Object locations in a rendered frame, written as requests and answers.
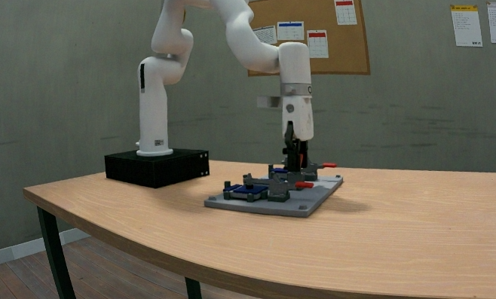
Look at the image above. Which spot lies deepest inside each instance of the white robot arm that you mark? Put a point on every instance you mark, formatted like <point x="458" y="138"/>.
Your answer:
<point x="290" y="59"/>

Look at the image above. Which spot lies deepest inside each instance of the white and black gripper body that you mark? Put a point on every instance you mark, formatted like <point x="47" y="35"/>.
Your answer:
<point x="298" y="110"/>

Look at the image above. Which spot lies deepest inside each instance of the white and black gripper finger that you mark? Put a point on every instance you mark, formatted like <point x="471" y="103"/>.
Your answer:
<point x="304" y="151"/>
<point x="293" y="156"/>

